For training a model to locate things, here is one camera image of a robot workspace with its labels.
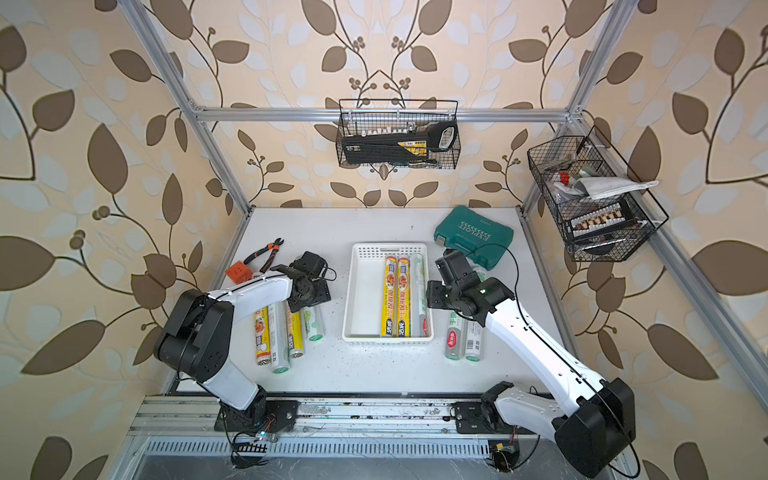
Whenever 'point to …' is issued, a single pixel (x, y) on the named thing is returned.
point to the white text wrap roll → (474, 333)
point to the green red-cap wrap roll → (455, 336)
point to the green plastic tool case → (484, 239)
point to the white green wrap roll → (421, 279)
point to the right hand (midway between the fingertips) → (436, 293)
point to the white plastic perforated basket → (362, 297)
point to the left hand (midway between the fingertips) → (319, 296)
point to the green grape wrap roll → (313, 322)
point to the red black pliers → (275, 246)
